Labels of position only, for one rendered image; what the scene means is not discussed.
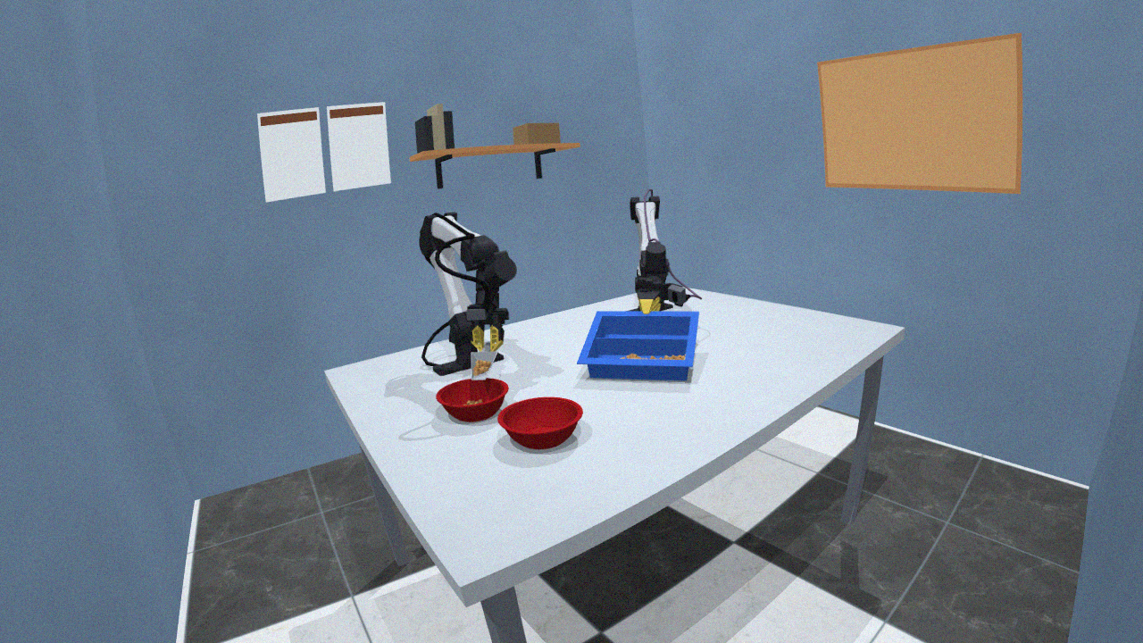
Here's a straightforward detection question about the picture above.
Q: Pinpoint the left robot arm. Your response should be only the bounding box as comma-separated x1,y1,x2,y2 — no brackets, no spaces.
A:
630,196,688,307

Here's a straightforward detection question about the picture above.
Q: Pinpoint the grey scoop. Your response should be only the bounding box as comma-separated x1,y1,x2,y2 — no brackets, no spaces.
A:
471,341,498,380

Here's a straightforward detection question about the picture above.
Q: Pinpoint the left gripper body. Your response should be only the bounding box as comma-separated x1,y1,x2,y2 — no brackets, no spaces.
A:
638,276,665,312

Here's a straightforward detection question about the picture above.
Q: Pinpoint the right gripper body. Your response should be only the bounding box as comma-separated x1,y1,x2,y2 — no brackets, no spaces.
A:
467,291,509,341

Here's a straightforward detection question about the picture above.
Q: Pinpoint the red bowl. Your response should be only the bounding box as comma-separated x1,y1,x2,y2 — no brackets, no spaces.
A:
435,378,509,421
497,397,583,449

